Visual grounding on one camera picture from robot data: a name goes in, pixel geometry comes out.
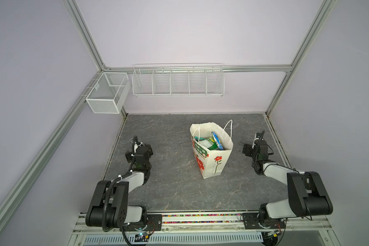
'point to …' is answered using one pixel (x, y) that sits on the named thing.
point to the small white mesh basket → (109, 93)
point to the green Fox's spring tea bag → (209, 143)
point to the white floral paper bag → (204, 157)
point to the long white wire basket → (178, 80)
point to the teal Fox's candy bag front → (197, 138)
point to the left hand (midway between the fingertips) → (138, 147)
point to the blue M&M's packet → (218, 141)
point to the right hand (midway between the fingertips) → (254, 146)
